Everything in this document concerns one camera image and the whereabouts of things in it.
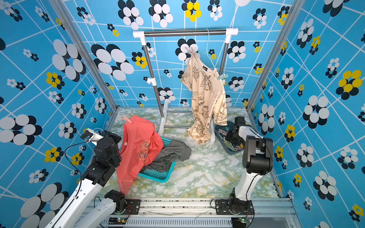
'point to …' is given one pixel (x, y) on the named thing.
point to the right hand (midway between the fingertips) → (232, 139)
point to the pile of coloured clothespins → (222, 135)
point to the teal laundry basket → (157, 175)
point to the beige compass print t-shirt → (208, 98)
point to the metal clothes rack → (162, 109)
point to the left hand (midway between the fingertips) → (109, 128)
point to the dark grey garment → (162, 163)
